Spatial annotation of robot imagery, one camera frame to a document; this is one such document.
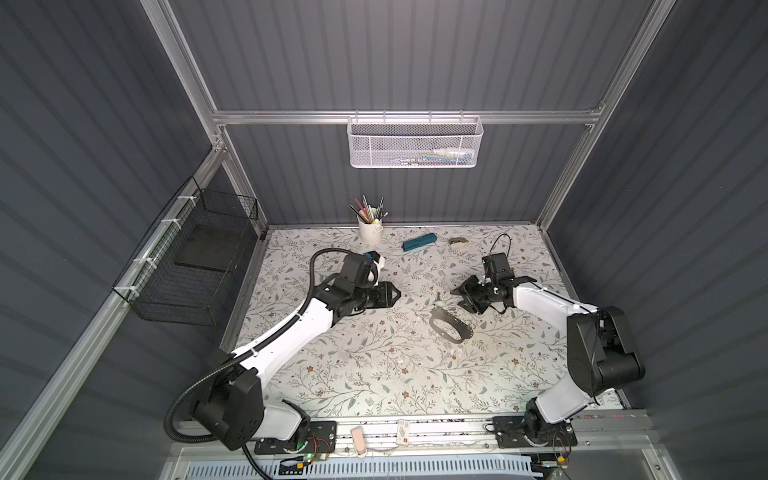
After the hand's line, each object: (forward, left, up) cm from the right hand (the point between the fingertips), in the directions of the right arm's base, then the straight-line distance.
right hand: (456, 295), depth 92 cm
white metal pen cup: (+28, +28, -1) cm, 39 cm away
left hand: (-6, +18, +10) cm, 22 cm away
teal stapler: (+27, +10, -5) cm, 29 cm away
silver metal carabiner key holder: (-8, -2, -8) cm, 11 cm away
